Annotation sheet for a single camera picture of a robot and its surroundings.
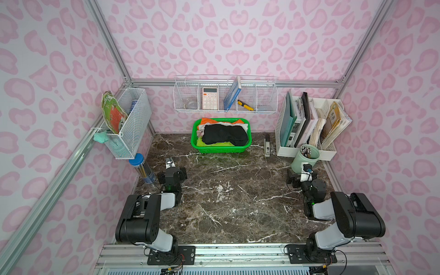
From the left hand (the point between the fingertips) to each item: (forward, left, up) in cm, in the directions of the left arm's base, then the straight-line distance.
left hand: (170, 166), depth 93 cm
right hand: (-2, -68, +2) cm, 68 cm away
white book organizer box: (+16, -71, +18) cm, 75 cm away
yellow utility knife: (+29, -42, +18) cm, 54 cm away
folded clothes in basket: (+33, -17, +3) cm, 37 cm away
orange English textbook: (+24, -93, +13) cm, 97 cm away
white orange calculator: (+30, -22, +22) cm, 43 cm away
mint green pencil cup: (+2, -69, +4) cm, 69 cm away
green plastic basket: (+15, -37, -4) cm, 40 cm away
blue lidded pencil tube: (-5, +11, +5) cm, 13 cm away
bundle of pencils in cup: (+3, -72, +9) cm, 72 cm away
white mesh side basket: (-4, +12, +23) cm, 26 cm away
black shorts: (+18, -35, +6) cm, 40 cm away
